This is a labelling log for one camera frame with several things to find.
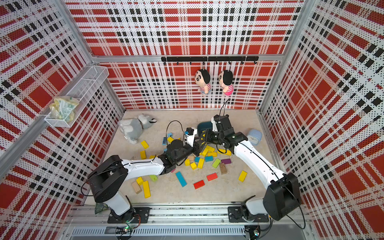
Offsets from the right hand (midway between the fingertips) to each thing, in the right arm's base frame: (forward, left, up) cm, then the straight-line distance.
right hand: (205, 136), depth 80 cm
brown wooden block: (-10, -11, -20) cm, 25 cm away
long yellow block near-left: (-22, +33, -20) cm, 45 cm away
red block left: (-19, +4, -21) cm, 29 cm away
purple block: (-5, -13, -21) cm, 26 cm away
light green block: (-7, -7, -20) cm, 23 cm away
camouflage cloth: (-31, +54, -18) cm, 65 cm away
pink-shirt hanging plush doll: (+35, -14, +10) cm, 39 cm away
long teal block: (-16, +14, -21) cm, 30 cm away
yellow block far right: (-15, -22, -21) cm, 34 cm away
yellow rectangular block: (+8, +41, -21) cm, 47 cm away
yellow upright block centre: (-8, +3, -20) cm, 22 cm away
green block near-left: (-16, +30, -19) cm, 39 cm away
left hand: (-1, -2, -1) cm, 2 cm away
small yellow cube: (-9, +7, -19) cm, 22 cm away
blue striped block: (+9, +28, -20) cm, 35 cm away
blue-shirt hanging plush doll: (+33, +1, +12) cm, 35 cm away
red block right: (-15, -4, -21) cm, 26 cm away
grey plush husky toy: (+14, +48, -11) cm, 51 cm away
